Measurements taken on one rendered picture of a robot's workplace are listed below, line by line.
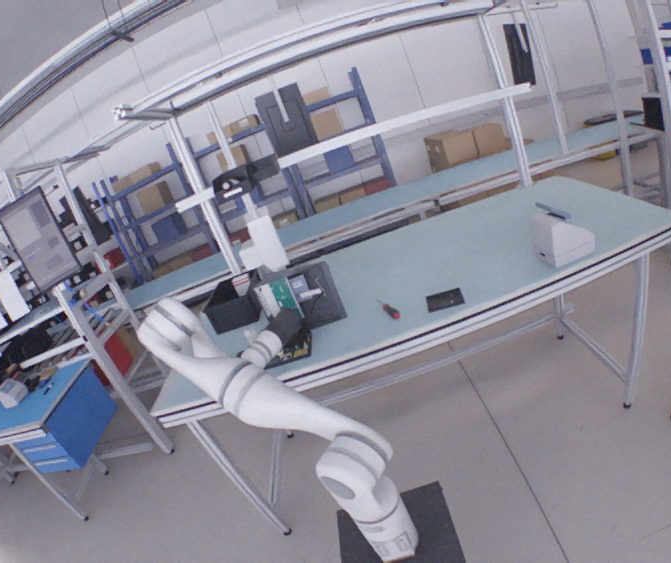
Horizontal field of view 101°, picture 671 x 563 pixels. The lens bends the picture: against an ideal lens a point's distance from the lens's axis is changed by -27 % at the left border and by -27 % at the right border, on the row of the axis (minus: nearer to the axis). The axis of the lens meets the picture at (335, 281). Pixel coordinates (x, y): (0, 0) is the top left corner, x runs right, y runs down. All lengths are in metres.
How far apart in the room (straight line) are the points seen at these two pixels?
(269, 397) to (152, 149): 5.21
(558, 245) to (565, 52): 5.66
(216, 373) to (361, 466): 0.27
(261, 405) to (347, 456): 0.15
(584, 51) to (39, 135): 8.68
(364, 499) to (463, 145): 4.21
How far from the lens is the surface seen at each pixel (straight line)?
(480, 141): 4.61
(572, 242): 1.22
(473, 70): 5.75
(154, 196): 5.19
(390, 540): 0.73
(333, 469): 0.55
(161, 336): 0.71
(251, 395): 0.60
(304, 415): 0.60
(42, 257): 2.17
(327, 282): 1.20
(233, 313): 1.50
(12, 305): 2.79
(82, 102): 6.24
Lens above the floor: 1.58
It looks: 22 degrees down
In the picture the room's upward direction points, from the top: 21 degrees counter-clockwise
